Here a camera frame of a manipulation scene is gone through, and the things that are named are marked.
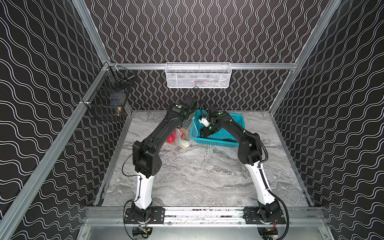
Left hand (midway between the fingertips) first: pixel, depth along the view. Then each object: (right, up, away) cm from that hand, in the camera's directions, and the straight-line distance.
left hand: (184, 121), depth 87 cm
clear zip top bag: (-2, -11, +16) cm, 19 cm away
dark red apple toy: (-9, -11, +11) cm, 18 cm away
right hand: (+15, -8, +17) cm, 24 cm away
